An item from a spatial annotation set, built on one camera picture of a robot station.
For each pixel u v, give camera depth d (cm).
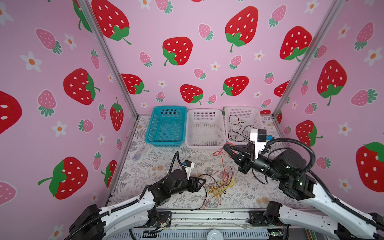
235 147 48
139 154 98
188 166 71
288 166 40
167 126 115
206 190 83
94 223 41
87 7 68
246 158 47
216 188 80
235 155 51
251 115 115
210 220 75
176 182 59
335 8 69
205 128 112
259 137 43
